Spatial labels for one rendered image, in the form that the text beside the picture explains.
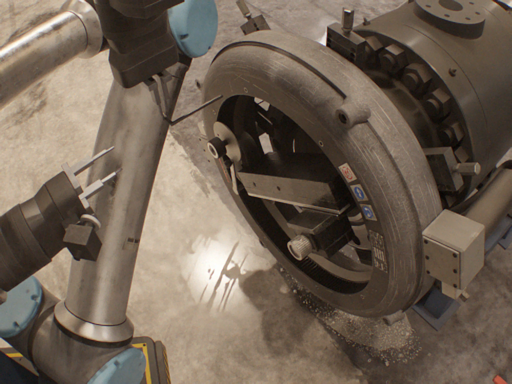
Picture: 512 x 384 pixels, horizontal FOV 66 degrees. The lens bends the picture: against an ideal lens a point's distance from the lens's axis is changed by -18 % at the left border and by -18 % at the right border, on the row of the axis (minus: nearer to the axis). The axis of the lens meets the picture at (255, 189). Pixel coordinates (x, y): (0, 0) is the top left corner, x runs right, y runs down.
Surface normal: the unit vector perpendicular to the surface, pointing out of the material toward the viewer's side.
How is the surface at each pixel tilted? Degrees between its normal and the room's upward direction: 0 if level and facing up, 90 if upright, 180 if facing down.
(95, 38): 89
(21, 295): 5
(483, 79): 40
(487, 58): 33
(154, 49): 87
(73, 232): 0
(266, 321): 0
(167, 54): 90
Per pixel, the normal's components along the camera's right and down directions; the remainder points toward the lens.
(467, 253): 0.54, 0.29
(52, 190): -0.08, -0.64
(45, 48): 0.80, -0.07
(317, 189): -0.78, 0.52
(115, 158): 0.00, 0.11
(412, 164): 0.34, -0.09
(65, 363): -0.29, 0.00
